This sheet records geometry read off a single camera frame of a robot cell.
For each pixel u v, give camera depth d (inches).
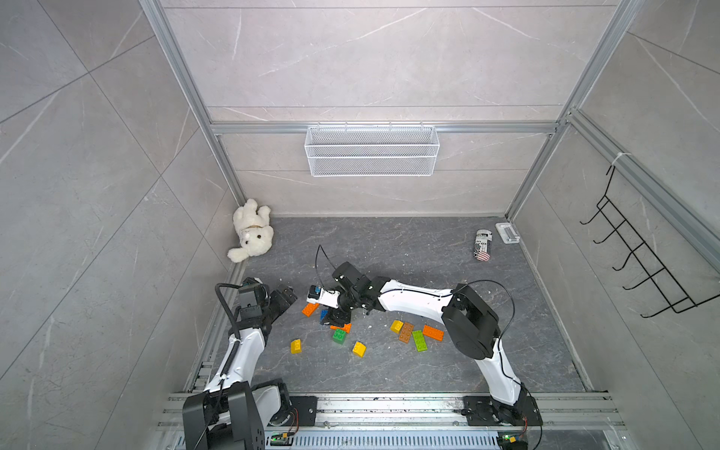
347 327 31.5
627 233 28.1
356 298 27.4
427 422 28.7
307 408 28.9
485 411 28.7
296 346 32.5
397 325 34.0
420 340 33.7
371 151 39.7
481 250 41.2
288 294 31.4
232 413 15.9
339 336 32.8
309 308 36.4
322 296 29.4
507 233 44.9
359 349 32.5
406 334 34.2
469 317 22.1
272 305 30.7
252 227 42.1
